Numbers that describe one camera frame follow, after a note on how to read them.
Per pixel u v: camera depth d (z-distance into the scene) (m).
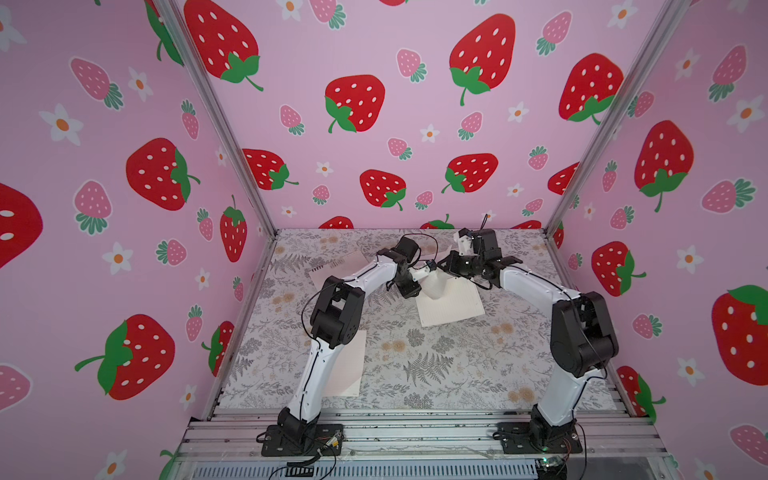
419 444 0.73
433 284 0.95
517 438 0.73
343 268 1.07
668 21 0.69
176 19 0.69
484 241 0.74
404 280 0.90
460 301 0.95
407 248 0.87
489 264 0.73
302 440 0.64
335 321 0.60
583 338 0.48
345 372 0.88
